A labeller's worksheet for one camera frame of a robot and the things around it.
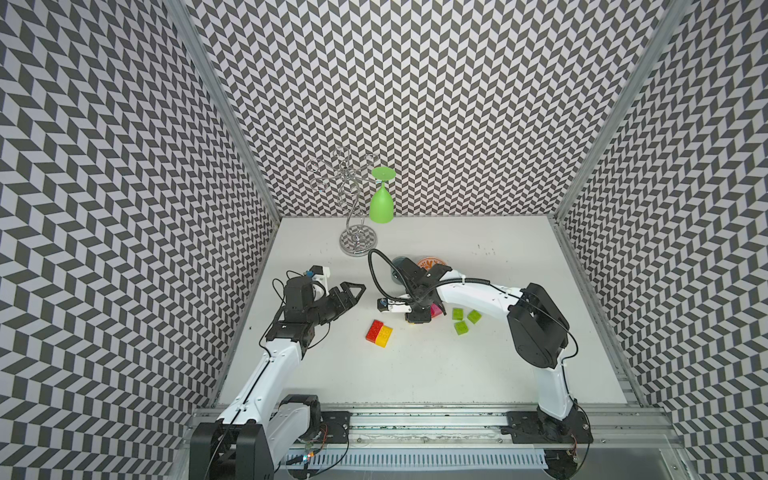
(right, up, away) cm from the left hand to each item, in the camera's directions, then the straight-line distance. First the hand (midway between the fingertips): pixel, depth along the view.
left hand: (358, 294), depth 81 cm
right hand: (+16, -7, +9) cm, 19 cm away
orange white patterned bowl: (+21, +7, +20) cm, 30 cm away
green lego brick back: (+29, -8, +9) cm, 32 cm away
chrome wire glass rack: (-6, +15, +37) cm, 40 cm away
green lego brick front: (+30, -12, +8) cm, 33 cm away
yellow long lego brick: (+7, -13, +5) cm, 16 cm away
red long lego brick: (+4, -12, +6) cm, 14 cm away
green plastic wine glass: (+6, +26, +10) cm, 29 cm away
